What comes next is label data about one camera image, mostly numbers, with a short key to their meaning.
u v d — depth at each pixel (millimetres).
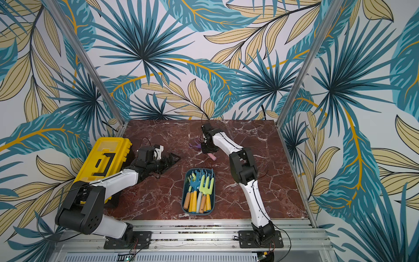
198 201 800
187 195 817
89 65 863
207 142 925
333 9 689
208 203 793
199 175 855
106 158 815
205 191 815
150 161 733
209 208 780
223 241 750
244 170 617
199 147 1068
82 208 434
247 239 733
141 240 731
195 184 849
